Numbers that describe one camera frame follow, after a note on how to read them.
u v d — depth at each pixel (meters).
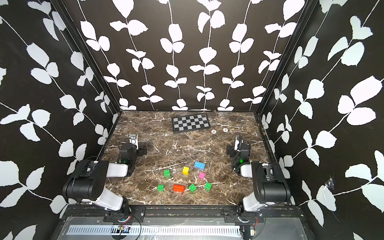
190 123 1.11
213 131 1.09
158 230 0.70
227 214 0.73
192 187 0.80
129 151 0.73
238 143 0.81
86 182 0.45
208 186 0.80
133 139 0.80
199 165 0.90
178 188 0.82
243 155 0.73
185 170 0.87
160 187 0.82
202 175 0.86
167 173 0.84
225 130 1.10
